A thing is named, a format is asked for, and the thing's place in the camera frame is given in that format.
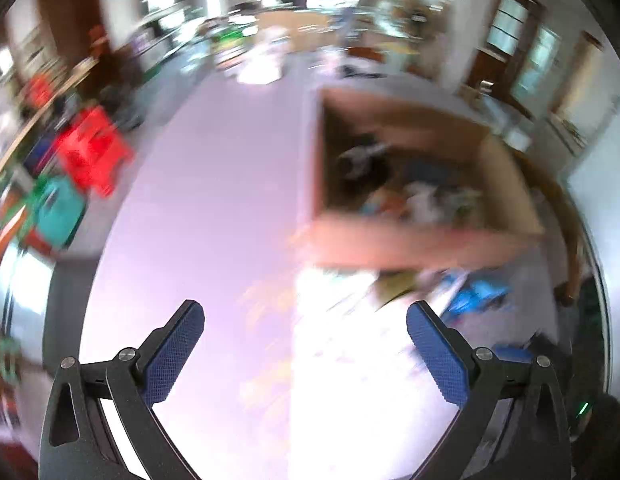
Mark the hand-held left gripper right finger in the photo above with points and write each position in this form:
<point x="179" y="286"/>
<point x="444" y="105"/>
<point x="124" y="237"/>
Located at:
<point x="437" y="360"/>

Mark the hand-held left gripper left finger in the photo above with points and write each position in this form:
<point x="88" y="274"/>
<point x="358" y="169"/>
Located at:
<point x="170" y="355"/>

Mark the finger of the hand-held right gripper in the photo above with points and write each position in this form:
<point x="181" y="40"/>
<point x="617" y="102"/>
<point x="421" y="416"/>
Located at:
<point x="515" y="352"/>

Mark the brown cardboard box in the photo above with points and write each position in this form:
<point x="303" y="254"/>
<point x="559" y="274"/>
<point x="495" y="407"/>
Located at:
<point x="420" y="245"/>

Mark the black and white panda plush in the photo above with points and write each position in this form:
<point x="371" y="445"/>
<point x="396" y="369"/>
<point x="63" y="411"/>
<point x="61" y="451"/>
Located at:
<point x="360" y="157"/>

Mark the light blue plastic toy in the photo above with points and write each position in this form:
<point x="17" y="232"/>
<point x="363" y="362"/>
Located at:
<point x="477" y="292"/>

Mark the wooden chair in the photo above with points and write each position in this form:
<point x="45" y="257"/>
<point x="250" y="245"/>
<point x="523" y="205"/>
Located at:
<point x="565" y="220"/>

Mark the red plastic stool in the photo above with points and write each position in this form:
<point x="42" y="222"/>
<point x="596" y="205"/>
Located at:
<point x="92" y="152"/>

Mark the white tissue box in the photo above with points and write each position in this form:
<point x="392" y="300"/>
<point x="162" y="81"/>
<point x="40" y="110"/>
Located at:
<point x="260" y="65"/>

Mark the brown door with glass panes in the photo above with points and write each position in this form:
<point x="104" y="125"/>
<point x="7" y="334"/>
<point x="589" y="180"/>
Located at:
<point x="505" y="35"/>

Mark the green lidded jar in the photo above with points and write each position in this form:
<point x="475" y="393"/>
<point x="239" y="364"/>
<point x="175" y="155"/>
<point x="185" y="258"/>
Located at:
<point x="227" y="42"/>

